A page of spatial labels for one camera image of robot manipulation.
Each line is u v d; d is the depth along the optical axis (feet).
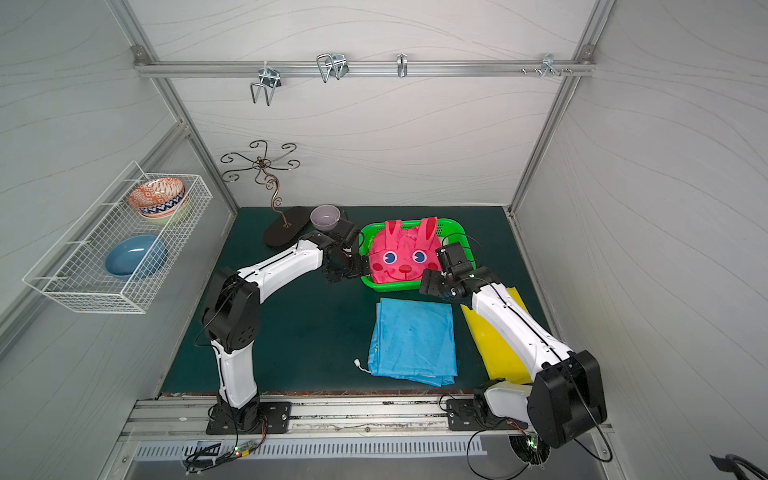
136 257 2.17
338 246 2.42
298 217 3.68
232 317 1.63
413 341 2.81
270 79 2.57
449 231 3.42
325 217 3.77
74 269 1.93
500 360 2.64
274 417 2.42
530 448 2.35
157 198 2.40
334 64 2.49
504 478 2.09
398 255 3.22
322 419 2.46
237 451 2.25
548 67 2.52
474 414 2.40
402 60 2.35
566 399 1.31
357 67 2.57
